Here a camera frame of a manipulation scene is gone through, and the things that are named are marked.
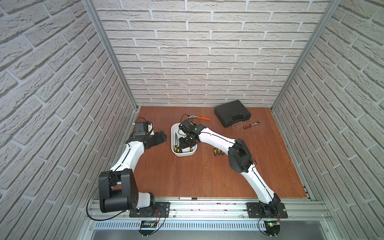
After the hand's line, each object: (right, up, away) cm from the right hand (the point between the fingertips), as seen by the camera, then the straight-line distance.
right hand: (184, 144), depth 95 cm
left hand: (-12, +6, -7) cm, 16 cm away
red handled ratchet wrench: (+46, +12, +12) cm, 49 cm away
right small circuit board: (+45, -37, -25) cm, 63 cm away
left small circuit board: (-16, -36, -23) cm, 46 cm away
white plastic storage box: (-3, +8, -12) cm, 15 cm away
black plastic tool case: (+35, +22, +18) cm, 45 cm away
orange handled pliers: (+5, +19, +18) cm, 27 cm away
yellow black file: (-6, -2, +2) cm, 6 cm away
